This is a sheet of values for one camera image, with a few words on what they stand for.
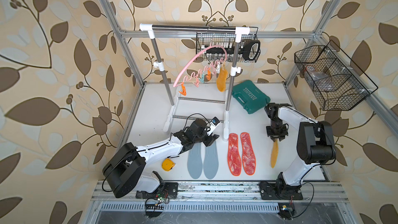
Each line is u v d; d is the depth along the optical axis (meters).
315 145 0.48
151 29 0.61
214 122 0.72
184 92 0.64
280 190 0.67
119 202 0.72
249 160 0.83
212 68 0.81
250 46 0.82
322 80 0.69
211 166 0.83
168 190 0.74
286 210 0.71
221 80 0.97
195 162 0.84
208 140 0.74
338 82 0.73
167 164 0.81
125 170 0.42
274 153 0.84
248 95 1.08
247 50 0.84
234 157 0.85
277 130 0.78
